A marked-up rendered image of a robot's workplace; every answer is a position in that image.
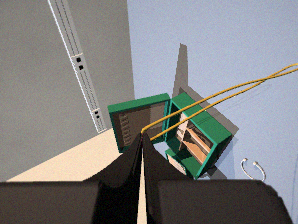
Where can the gold chain necklace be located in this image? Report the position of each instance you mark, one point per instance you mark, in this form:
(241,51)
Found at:
(207,98)

